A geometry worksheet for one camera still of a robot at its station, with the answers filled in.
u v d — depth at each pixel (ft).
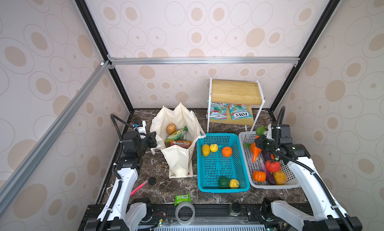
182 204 2.44
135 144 1.94
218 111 3.07
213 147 3.04
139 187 2.67
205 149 3.02
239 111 3.10
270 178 2.67
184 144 2.85
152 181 2.44
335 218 1.25
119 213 1.33
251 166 2.94
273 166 2.64
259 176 2.61
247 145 3.18
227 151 2.96
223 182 2.55
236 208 2.20
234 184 2.55
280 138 1.85
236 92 2.75
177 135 2.98
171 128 3.04
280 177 2.66
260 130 2.55
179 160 2.49
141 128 2.25
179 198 2.53
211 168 2.93
